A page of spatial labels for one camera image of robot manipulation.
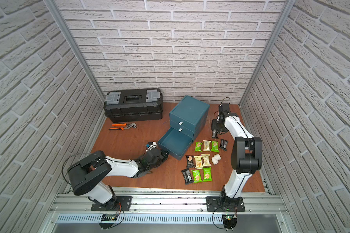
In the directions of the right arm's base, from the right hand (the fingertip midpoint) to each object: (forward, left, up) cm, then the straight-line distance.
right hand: (220, 126), depth 95 cm
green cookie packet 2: (-10, +4, -9) cm, 14 cm away
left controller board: (-46, +67, -11) cm, 82 cm away
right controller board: (-50, +5, -11) cm, 52 cm away
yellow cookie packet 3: (-19, +12, -7) cm, 23 cm away
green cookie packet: (-9, +15, -8) cm, 20 cm away
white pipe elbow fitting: (-19, +6, -7) cm, 22 cm away
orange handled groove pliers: (+10, +66, -7) cm, 67 cm away
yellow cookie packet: (-10, +10, -8) cm, 16 cm away
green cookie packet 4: (-28, +13, -8) cm, 32 cm away
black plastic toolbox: (+16, +58, +8) cm, 60 cm away
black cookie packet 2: (-21, +22, -9) cm, 31 cm away
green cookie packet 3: (-28, +19, -9) cm, 35 cm away
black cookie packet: (-9, -2, -8) cm, 12 cm away
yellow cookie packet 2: (-21, +17, -8) cm, 28 cm away
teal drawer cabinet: (-1, +21, +13) cm, 25 cm away
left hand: (-14, +32, -4) cm, 35 cm away
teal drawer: (-5, +30, -8) cm, 31 cm away
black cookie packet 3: (-28, +24, -8) cm, 38 cm away
